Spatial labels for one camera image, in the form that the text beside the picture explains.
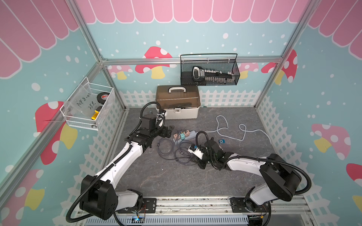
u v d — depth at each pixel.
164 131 0.73
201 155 0.76
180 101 0.99
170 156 0.92
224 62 0.92
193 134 1.03
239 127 1.08
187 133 0.96
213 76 0.89
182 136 0.94
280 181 0.44
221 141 0.99
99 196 0.40
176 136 0.92
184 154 0.91
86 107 0.69
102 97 0.80
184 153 0.91
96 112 0.63
